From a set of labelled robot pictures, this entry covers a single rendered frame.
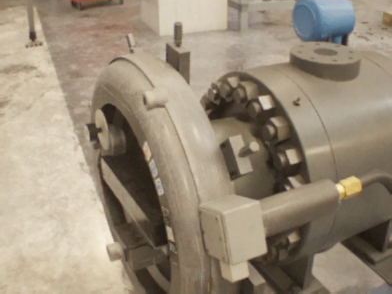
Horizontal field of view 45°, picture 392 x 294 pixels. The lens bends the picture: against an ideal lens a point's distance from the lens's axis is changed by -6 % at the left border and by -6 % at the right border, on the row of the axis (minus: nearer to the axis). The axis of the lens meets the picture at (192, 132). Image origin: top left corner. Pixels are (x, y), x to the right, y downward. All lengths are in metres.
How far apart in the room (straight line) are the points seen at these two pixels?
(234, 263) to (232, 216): 0.09
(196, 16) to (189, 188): 4.24
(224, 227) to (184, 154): 0.18
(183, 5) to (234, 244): 4.30
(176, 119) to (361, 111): 0.56
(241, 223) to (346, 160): 0.47
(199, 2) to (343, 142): 3.97
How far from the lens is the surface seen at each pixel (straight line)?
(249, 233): 0.92
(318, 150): 1.24
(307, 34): 1.68
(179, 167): 0.99
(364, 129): 1.35
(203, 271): 1.04
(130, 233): 1.20
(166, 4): 5.02
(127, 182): 1.26
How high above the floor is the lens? 1.35
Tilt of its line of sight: 26 degrees down
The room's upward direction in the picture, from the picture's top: 1 degrees counter-clockwise
